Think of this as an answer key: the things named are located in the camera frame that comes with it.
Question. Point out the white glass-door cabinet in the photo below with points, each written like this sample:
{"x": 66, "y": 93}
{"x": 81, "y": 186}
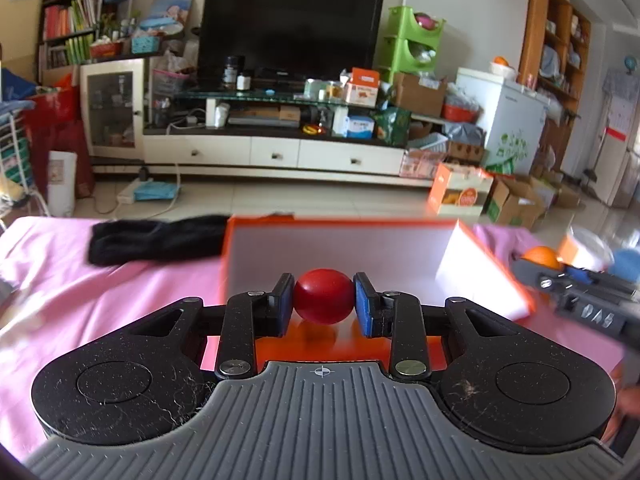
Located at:
{"x": 87, "y": 110}

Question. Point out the brown cardboard box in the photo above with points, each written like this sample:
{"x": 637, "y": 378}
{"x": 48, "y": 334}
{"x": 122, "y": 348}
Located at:
{"x": 420, "y": 97}

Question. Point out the small orange tangerine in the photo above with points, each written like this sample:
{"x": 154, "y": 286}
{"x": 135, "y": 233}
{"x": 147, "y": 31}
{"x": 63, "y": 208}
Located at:
{"x": 540, "y": 256}

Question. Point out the wall calendar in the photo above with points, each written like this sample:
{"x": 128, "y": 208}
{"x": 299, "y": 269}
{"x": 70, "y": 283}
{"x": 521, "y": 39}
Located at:
{"x": 620, "y": 120}

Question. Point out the green plastic storage rack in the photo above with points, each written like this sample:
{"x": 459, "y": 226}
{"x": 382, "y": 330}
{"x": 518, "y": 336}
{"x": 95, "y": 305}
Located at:
{"x": 400, "y": 45}

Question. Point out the beige standing air conditioner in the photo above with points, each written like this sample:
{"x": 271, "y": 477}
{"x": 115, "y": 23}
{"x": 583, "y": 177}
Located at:
{"x": 20, "y": 25}

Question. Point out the pink floral tablecloth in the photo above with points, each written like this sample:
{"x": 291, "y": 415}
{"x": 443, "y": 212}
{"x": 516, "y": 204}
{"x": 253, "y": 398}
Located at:
{"x": 75, "y": 300}

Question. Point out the orange cardboard box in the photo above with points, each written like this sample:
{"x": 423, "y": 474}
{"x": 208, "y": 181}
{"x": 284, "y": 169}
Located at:
{"x": 350, "y": 250}

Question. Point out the red plastic basin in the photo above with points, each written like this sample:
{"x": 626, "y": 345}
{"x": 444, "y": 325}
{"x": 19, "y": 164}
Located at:
{"x": 459, "y": 113}

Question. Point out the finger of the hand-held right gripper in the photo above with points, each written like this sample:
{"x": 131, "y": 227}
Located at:
{"x": 580, "y": 274}
{"x": 537, "y": 277}

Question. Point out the wooden shelf unit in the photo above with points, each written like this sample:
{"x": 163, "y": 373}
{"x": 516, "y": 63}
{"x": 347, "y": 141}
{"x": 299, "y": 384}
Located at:
{"x": 532, "y": 25}

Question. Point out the black flat television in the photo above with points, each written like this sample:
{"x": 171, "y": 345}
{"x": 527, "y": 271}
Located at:
{"x": 290, "y": 25}

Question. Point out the white power strip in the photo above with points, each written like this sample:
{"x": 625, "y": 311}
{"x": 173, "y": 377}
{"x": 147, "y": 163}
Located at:
{"x": 129, "y": 194}

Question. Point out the framed picture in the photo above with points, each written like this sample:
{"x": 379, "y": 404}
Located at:
{"x": 167, "y": 10}

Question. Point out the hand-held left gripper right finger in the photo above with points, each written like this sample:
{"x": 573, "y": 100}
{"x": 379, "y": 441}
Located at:
{"x": 364, "y": 305}

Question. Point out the open cardboard box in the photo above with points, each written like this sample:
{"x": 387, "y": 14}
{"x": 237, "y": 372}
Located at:
{"x": 515, "y": 205}

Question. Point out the orange canister with white lid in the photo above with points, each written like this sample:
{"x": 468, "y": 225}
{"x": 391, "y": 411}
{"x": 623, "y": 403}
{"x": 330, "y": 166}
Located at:
{"x": 570, "y": 251}

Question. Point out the white bowl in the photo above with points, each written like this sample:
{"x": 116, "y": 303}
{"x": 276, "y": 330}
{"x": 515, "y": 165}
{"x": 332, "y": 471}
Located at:
{"x": 502, "y": 71}

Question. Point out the bookshelf with books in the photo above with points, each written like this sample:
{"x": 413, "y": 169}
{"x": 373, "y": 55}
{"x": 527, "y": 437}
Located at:
{"x": 70, "y": 15}

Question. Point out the white television stand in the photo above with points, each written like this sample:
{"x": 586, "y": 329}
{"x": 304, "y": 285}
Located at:
{"x": 275, "y": 152}

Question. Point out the orange and white medicine box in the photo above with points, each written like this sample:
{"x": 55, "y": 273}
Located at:
{"x": 362, "y": 90}

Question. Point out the black cloth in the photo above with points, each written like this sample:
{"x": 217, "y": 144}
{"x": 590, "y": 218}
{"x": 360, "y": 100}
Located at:
{"x": 150, "y": 240}

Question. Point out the white chest freezer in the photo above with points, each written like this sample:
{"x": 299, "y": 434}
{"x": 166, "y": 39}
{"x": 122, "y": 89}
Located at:
{"x": 510, "y": 110}

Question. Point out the orange printed carton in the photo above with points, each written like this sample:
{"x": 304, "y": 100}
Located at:
{"x": 440, "y": 185}

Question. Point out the red tomato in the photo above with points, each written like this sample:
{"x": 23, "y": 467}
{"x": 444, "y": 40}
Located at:
{"x": 322, "y": 295}

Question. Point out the light blue cloth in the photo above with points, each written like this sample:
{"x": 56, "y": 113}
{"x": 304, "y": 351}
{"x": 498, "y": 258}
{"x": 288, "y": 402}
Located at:
{"x": 157, "y": 191}

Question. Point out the small globe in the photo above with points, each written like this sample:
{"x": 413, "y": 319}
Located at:
{"x": 632, "y": 64}

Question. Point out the silver refrigerator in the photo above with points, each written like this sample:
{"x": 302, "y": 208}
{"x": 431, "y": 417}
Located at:
{"x": 620, "y": 170}

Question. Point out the blue ball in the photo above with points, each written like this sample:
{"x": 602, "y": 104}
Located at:
{"x": 627, "y": 262}

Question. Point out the red bag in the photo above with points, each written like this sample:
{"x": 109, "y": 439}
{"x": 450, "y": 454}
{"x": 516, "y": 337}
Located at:
{"x": 60, "y": 125}

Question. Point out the green snack bag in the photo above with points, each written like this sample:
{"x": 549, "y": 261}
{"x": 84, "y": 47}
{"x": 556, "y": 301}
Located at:
{"x": 392, "y": 127}

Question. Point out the blue and white box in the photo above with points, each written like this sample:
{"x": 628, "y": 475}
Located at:
{"x": 360, "y": 127}

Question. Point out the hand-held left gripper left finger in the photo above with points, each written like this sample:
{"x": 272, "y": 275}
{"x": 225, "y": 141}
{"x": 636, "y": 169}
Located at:
{"x": 284, "y": 305}

